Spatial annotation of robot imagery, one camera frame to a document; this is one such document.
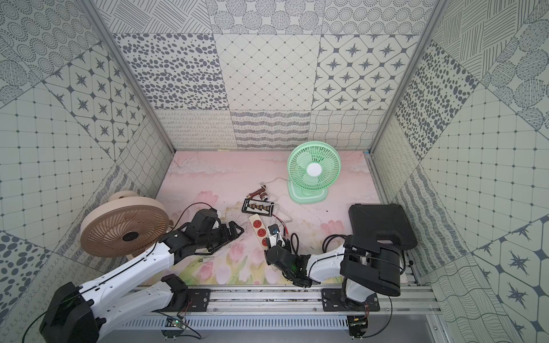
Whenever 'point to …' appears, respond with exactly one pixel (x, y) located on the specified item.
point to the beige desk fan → (124, 225)
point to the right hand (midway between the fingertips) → (269, 243)
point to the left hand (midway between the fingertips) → (236, 230)
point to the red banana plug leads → (285, 229)
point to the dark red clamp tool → (260, 191)
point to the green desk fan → (312, 167)
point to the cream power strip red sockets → (259, 229)
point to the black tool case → (387, 221)
